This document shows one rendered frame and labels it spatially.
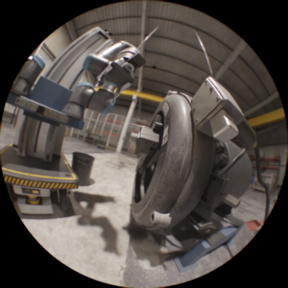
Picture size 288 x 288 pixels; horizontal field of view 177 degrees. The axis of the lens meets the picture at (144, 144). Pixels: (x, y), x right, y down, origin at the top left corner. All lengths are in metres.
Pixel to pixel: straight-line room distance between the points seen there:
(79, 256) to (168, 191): 0.60
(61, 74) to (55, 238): 1.15
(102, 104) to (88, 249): 0.93
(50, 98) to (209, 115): 0.86
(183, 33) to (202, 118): 7.77
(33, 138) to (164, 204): 0.92
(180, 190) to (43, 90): 0.92
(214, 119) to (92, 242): 0.77
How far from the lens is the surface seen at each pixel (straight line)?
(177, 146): 0.21
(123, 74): 0.24
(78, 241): 0.71
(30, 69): 0.76
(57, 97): 0.82
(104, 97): 0.70
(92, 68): 0.50
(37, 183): 0.61
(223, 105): 0.18
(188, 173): 0.21
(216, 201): 0.26
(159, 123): 0.40
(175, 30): 7.87
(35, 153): 0.93
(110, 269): 0.64
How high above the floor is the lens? 0.62
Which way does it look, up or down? 5 degrees up
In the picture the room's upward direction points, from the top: 16 degrees clockwise
